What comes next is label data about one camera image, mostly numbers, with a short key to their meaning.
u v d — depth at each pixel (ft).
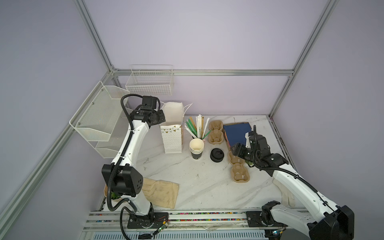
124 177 1.44
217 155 3.12
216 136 3.42
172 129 2.63
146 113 1.82
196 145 3.05
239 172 2.93
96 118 2.51
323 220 1.26
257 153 1.95
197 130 3.14
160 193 2.69
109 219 2.46
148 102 2.01
